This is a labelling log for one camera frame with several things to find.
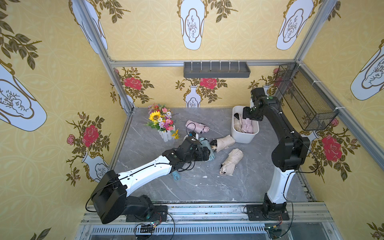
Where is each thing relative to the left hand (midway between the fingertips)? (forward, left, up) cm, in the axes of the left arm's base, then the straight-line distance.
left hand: (199, 150), depth 82 cm
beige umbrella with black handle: (+8, -14, -9) cm, 18 cm away
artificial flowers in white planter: (+19, +23, +4) cm, 30 cm away
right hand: (+20, -34, +5) cm, 40 cm away
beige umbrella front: (-7, -16, -7) cm, 19 cm away
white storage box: (+12, -29, -6) cm, 32 cm away
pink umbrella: (+20, -33, -6) cm, 39 cm away
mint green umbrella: (+10, -4, -9) cm, 14 cm away
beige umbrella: (+24, -28, -7) cm, 37 cm away
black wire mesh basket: (+10, -55, +21) cm, 60 cm away
